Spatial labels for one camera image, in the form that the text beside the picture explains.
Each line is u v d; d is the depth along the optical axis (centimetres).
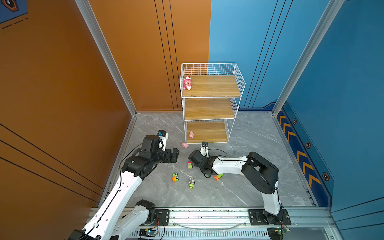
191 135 102
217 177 84
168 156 65
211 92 73
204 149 81
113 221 40
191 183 82
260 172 52
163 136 66
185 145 99
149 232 71
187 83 72
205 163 71
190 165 89
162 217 73
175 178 85
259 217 72
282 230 70
